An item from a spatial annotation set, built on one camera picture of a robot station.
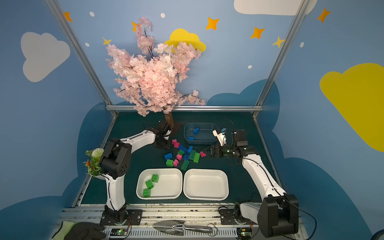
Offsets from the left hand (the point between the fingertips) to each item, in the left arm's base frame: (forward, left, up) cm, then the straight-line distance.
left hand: (168, 145), depth 100 cm
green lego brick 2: (-23, +4, +1) cm, 24 cm away
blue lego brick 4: (-3, -15, 0) cm, 15 cm away
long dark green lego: (-14, -12, -1) cm, 19 cm away
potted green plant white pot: (-24, +33, +13) cm, 43 cm away
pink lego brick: (+4, -4, 0) cm, 5 cm away
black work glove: (-48, +34, -1) cm, 59 cm away
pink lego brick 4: (-13, -6, 0) cm, 14 cm away
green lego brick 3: (-31, +7, +2) cm, 32 cm away
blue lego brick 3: (+12, -19, 0) cm, 23 cm away
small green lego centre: (-4, -9, -1) cm, 10 cm away
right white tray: (-25, -28, -3) cm, 38 cm away
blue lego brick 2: (-9, -1, +1) cm, 9 cm away
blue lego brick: (+6, -16, 0) cm, 17 cm away
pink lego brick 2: (-7, -23, 0) cm, 24 cm away
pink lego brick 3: (-9, -9, +1) cm, 13 cm away
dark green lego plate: (-7, -17, 0) cm, 18 cm away
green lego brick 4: (-13, -3, 0) cm, 13 cm away
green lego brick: (-27, +7, +1) cm, 28 cm away
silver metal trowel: (-47, -10, 0) cm, 48 cm away
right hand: (-12, -26, +16) cm, 33 cm away
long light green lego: (-9, -19, -1) cm, 21 cm away
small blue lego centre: (-8, -13, -1) cm, 16 cm away
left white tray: (-27, -4, -2) cm, 27 cm away
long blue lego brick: (-2, -10, -1) cm, 10 cm away
